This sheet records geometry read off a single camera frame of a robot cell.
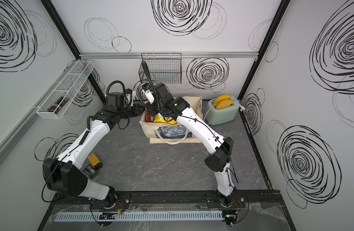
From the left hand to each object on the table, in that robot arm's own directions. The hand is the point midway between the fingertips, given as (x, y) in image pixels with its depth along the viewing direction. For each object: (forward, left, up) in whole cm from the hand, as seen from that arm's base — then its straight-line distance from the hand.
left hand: (144, 107), depth 80 cm
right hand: (-3, -4, +6) cm, 8 cm away
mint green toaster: (+8, -45, -16) cm, 48 cm away
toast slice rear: (+15, -48, -4) cm, 51 cm away
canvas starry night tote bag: (-8, -12, -13) cm, 19 cm away
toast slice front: (+10, -48, -6) cm, 50 cm away
